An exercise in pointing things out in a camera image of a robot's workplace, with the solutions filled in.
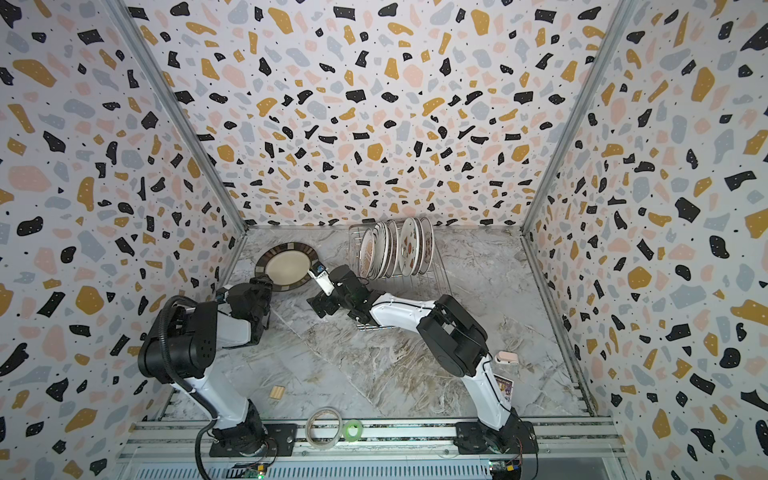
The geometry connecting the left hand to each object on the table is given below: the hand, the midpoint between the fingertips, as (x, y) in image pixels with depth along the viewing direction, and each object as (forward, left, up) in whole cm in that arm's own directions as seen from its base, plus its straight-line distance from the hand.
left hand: (266, 275), depth 95 cm
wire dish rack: (+1, -55, -8) cm, 56 cm away
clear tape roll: (-42, -22, -10) cm, 48 cm away
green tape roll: (-43, -30, -9) cm, 53 cm away
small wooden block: (-33, -9, -8) cm, 36 cm away
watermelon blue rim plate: (+4, -50, +9) cm, 50 cm away
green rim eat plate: (+11, -47, +1) cm, 48 cm away
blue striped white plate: (+7, -37, +4) cm, 37 cm away
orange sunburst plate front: (+10, -32, -1) cm, 33 cm away
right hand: (-7, -17, +5) cm, 19 cm away
